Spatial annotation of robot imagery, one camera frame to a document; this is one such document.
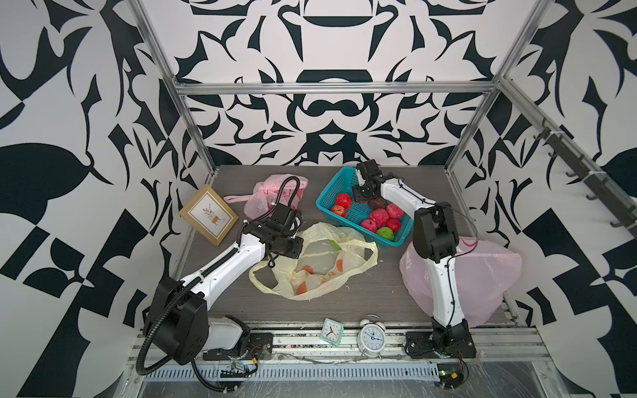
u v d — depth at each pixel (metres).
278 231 0.63
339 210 0.99
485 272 0.73
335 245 0.78
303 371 0.71
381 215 0.96
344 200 1.02
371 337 0.73
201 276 0.44
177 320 0.41
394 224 0.96
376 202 1.01
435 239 0.60
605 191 0.55
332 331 0.76
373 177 0.81
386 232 0.92
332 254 0.91
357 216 1.04
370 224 0.95
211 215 0.94
